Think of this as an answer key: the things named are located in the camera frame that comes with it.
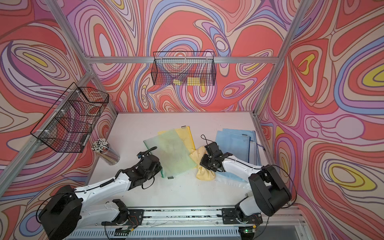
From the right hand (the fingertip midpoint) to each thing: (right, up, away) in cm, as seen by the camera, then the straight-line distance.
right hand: (202, 167), depth 89 cm
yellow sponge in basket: (-7, +53, +2) cm, 53 cm away
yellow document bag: (-11, +19, +20) cm, 29 cm away
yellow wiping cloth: (0, -2, -3) cm, 4 cm away
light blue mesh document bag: (+37, +19, +17) cm, 45 cm away
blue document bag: (+24, +12, +13) cm, 30 cm away
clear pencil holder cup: (-55, +13, -10) cm, 57 cm away
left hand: (-23, +2, -2) cm, 23 cm away
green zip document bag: (-19, +6, +7) cm, 21 cm away
